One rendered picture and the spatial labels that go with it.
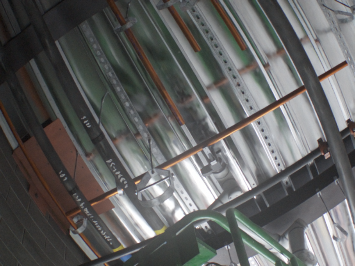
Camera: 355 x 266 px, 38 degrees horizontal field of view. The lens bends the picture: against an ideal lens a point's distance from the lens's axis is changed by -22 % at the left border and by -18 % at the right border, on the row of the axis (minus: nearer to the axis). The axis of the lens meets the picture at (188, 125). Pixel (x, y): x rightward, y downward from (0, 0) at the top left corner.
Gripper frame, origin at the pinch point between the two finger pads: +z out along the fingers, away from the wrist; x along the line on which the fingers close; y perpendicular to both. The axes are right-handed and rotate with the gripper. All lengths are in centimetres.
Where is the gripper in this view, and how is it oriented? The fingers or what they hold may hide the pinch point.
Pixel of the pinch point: (204, 144)
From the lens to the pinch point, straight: 317.9
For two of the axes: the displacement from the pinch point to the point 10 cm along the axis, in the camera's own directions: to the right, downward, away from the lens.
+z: -4.4, -6.9, -5.7
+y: 8.7, -4.8, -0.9
